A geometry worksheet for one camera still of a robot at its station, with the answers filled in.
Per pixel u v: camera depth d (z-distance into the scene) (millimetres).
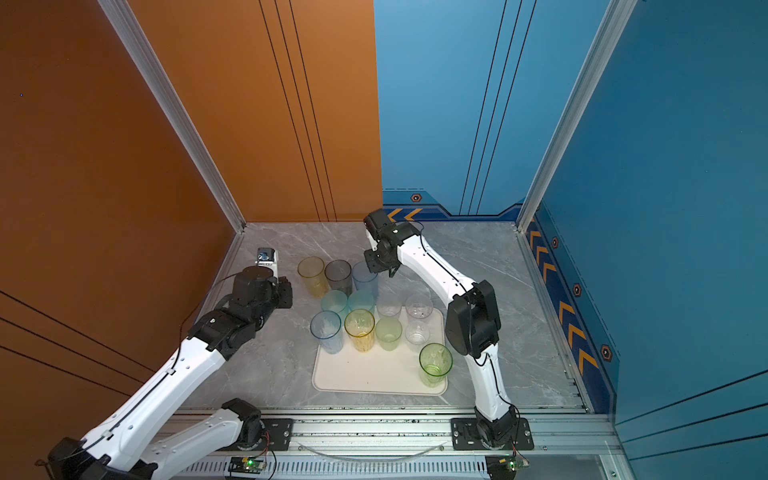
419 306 913
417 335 888
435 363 771
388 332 888
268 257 649
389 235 645
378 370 833
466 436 725
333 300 885
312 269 944
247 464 709
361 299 891
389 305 923
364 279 884
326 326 835
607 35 726
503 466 698
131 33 723
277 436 733
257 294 561
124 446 390
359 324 856
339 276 896
